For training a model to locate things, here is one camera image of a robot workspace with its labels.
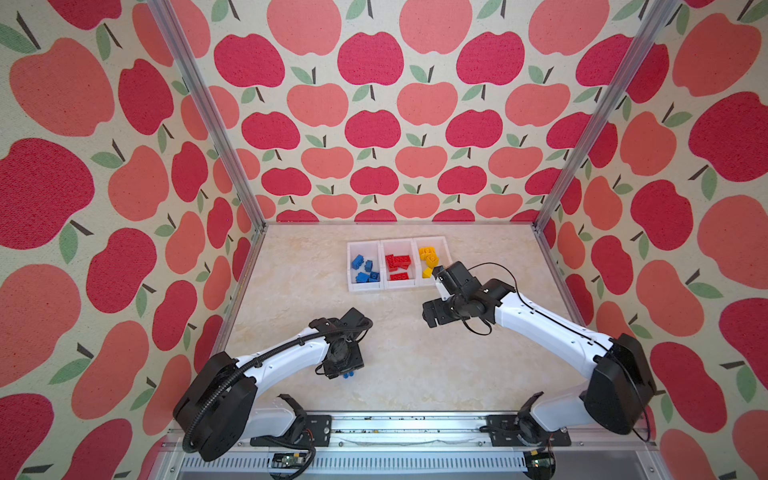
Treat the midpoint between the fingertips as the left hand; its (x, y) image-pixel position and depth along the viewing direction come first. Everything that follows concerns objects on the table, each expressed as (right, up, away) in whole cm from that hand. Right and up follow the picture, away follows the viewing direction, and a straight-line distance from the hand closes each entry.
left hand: (360, 370), depth 83 cm
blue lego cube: (-1, +25, +19) cm, 31 cm away
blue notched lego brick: (-4, -1, 0) cm, 4 cm away
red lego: (+9, +31, +22) cm, 39 cm away
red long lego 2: (+12, +25, +19) cm, 33 cm away
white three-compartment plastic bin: (+4, +34, +20) cm, 40 cm away
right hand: (+23, +17, +1) cm, 29 cm away
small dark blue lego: (+3, +25, +18) cm, 31 cm away
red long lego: (+14, +30, +22) cm, 40 cm away
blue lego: (+1, +29, +24) cm, 37 cm away
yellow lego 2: (+24, +30, +22) cm, 44 cm away
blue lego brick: (-3, +30, +24) cm, 38 cm away
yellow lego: (+21, +33, +25) cm, 47 cm away
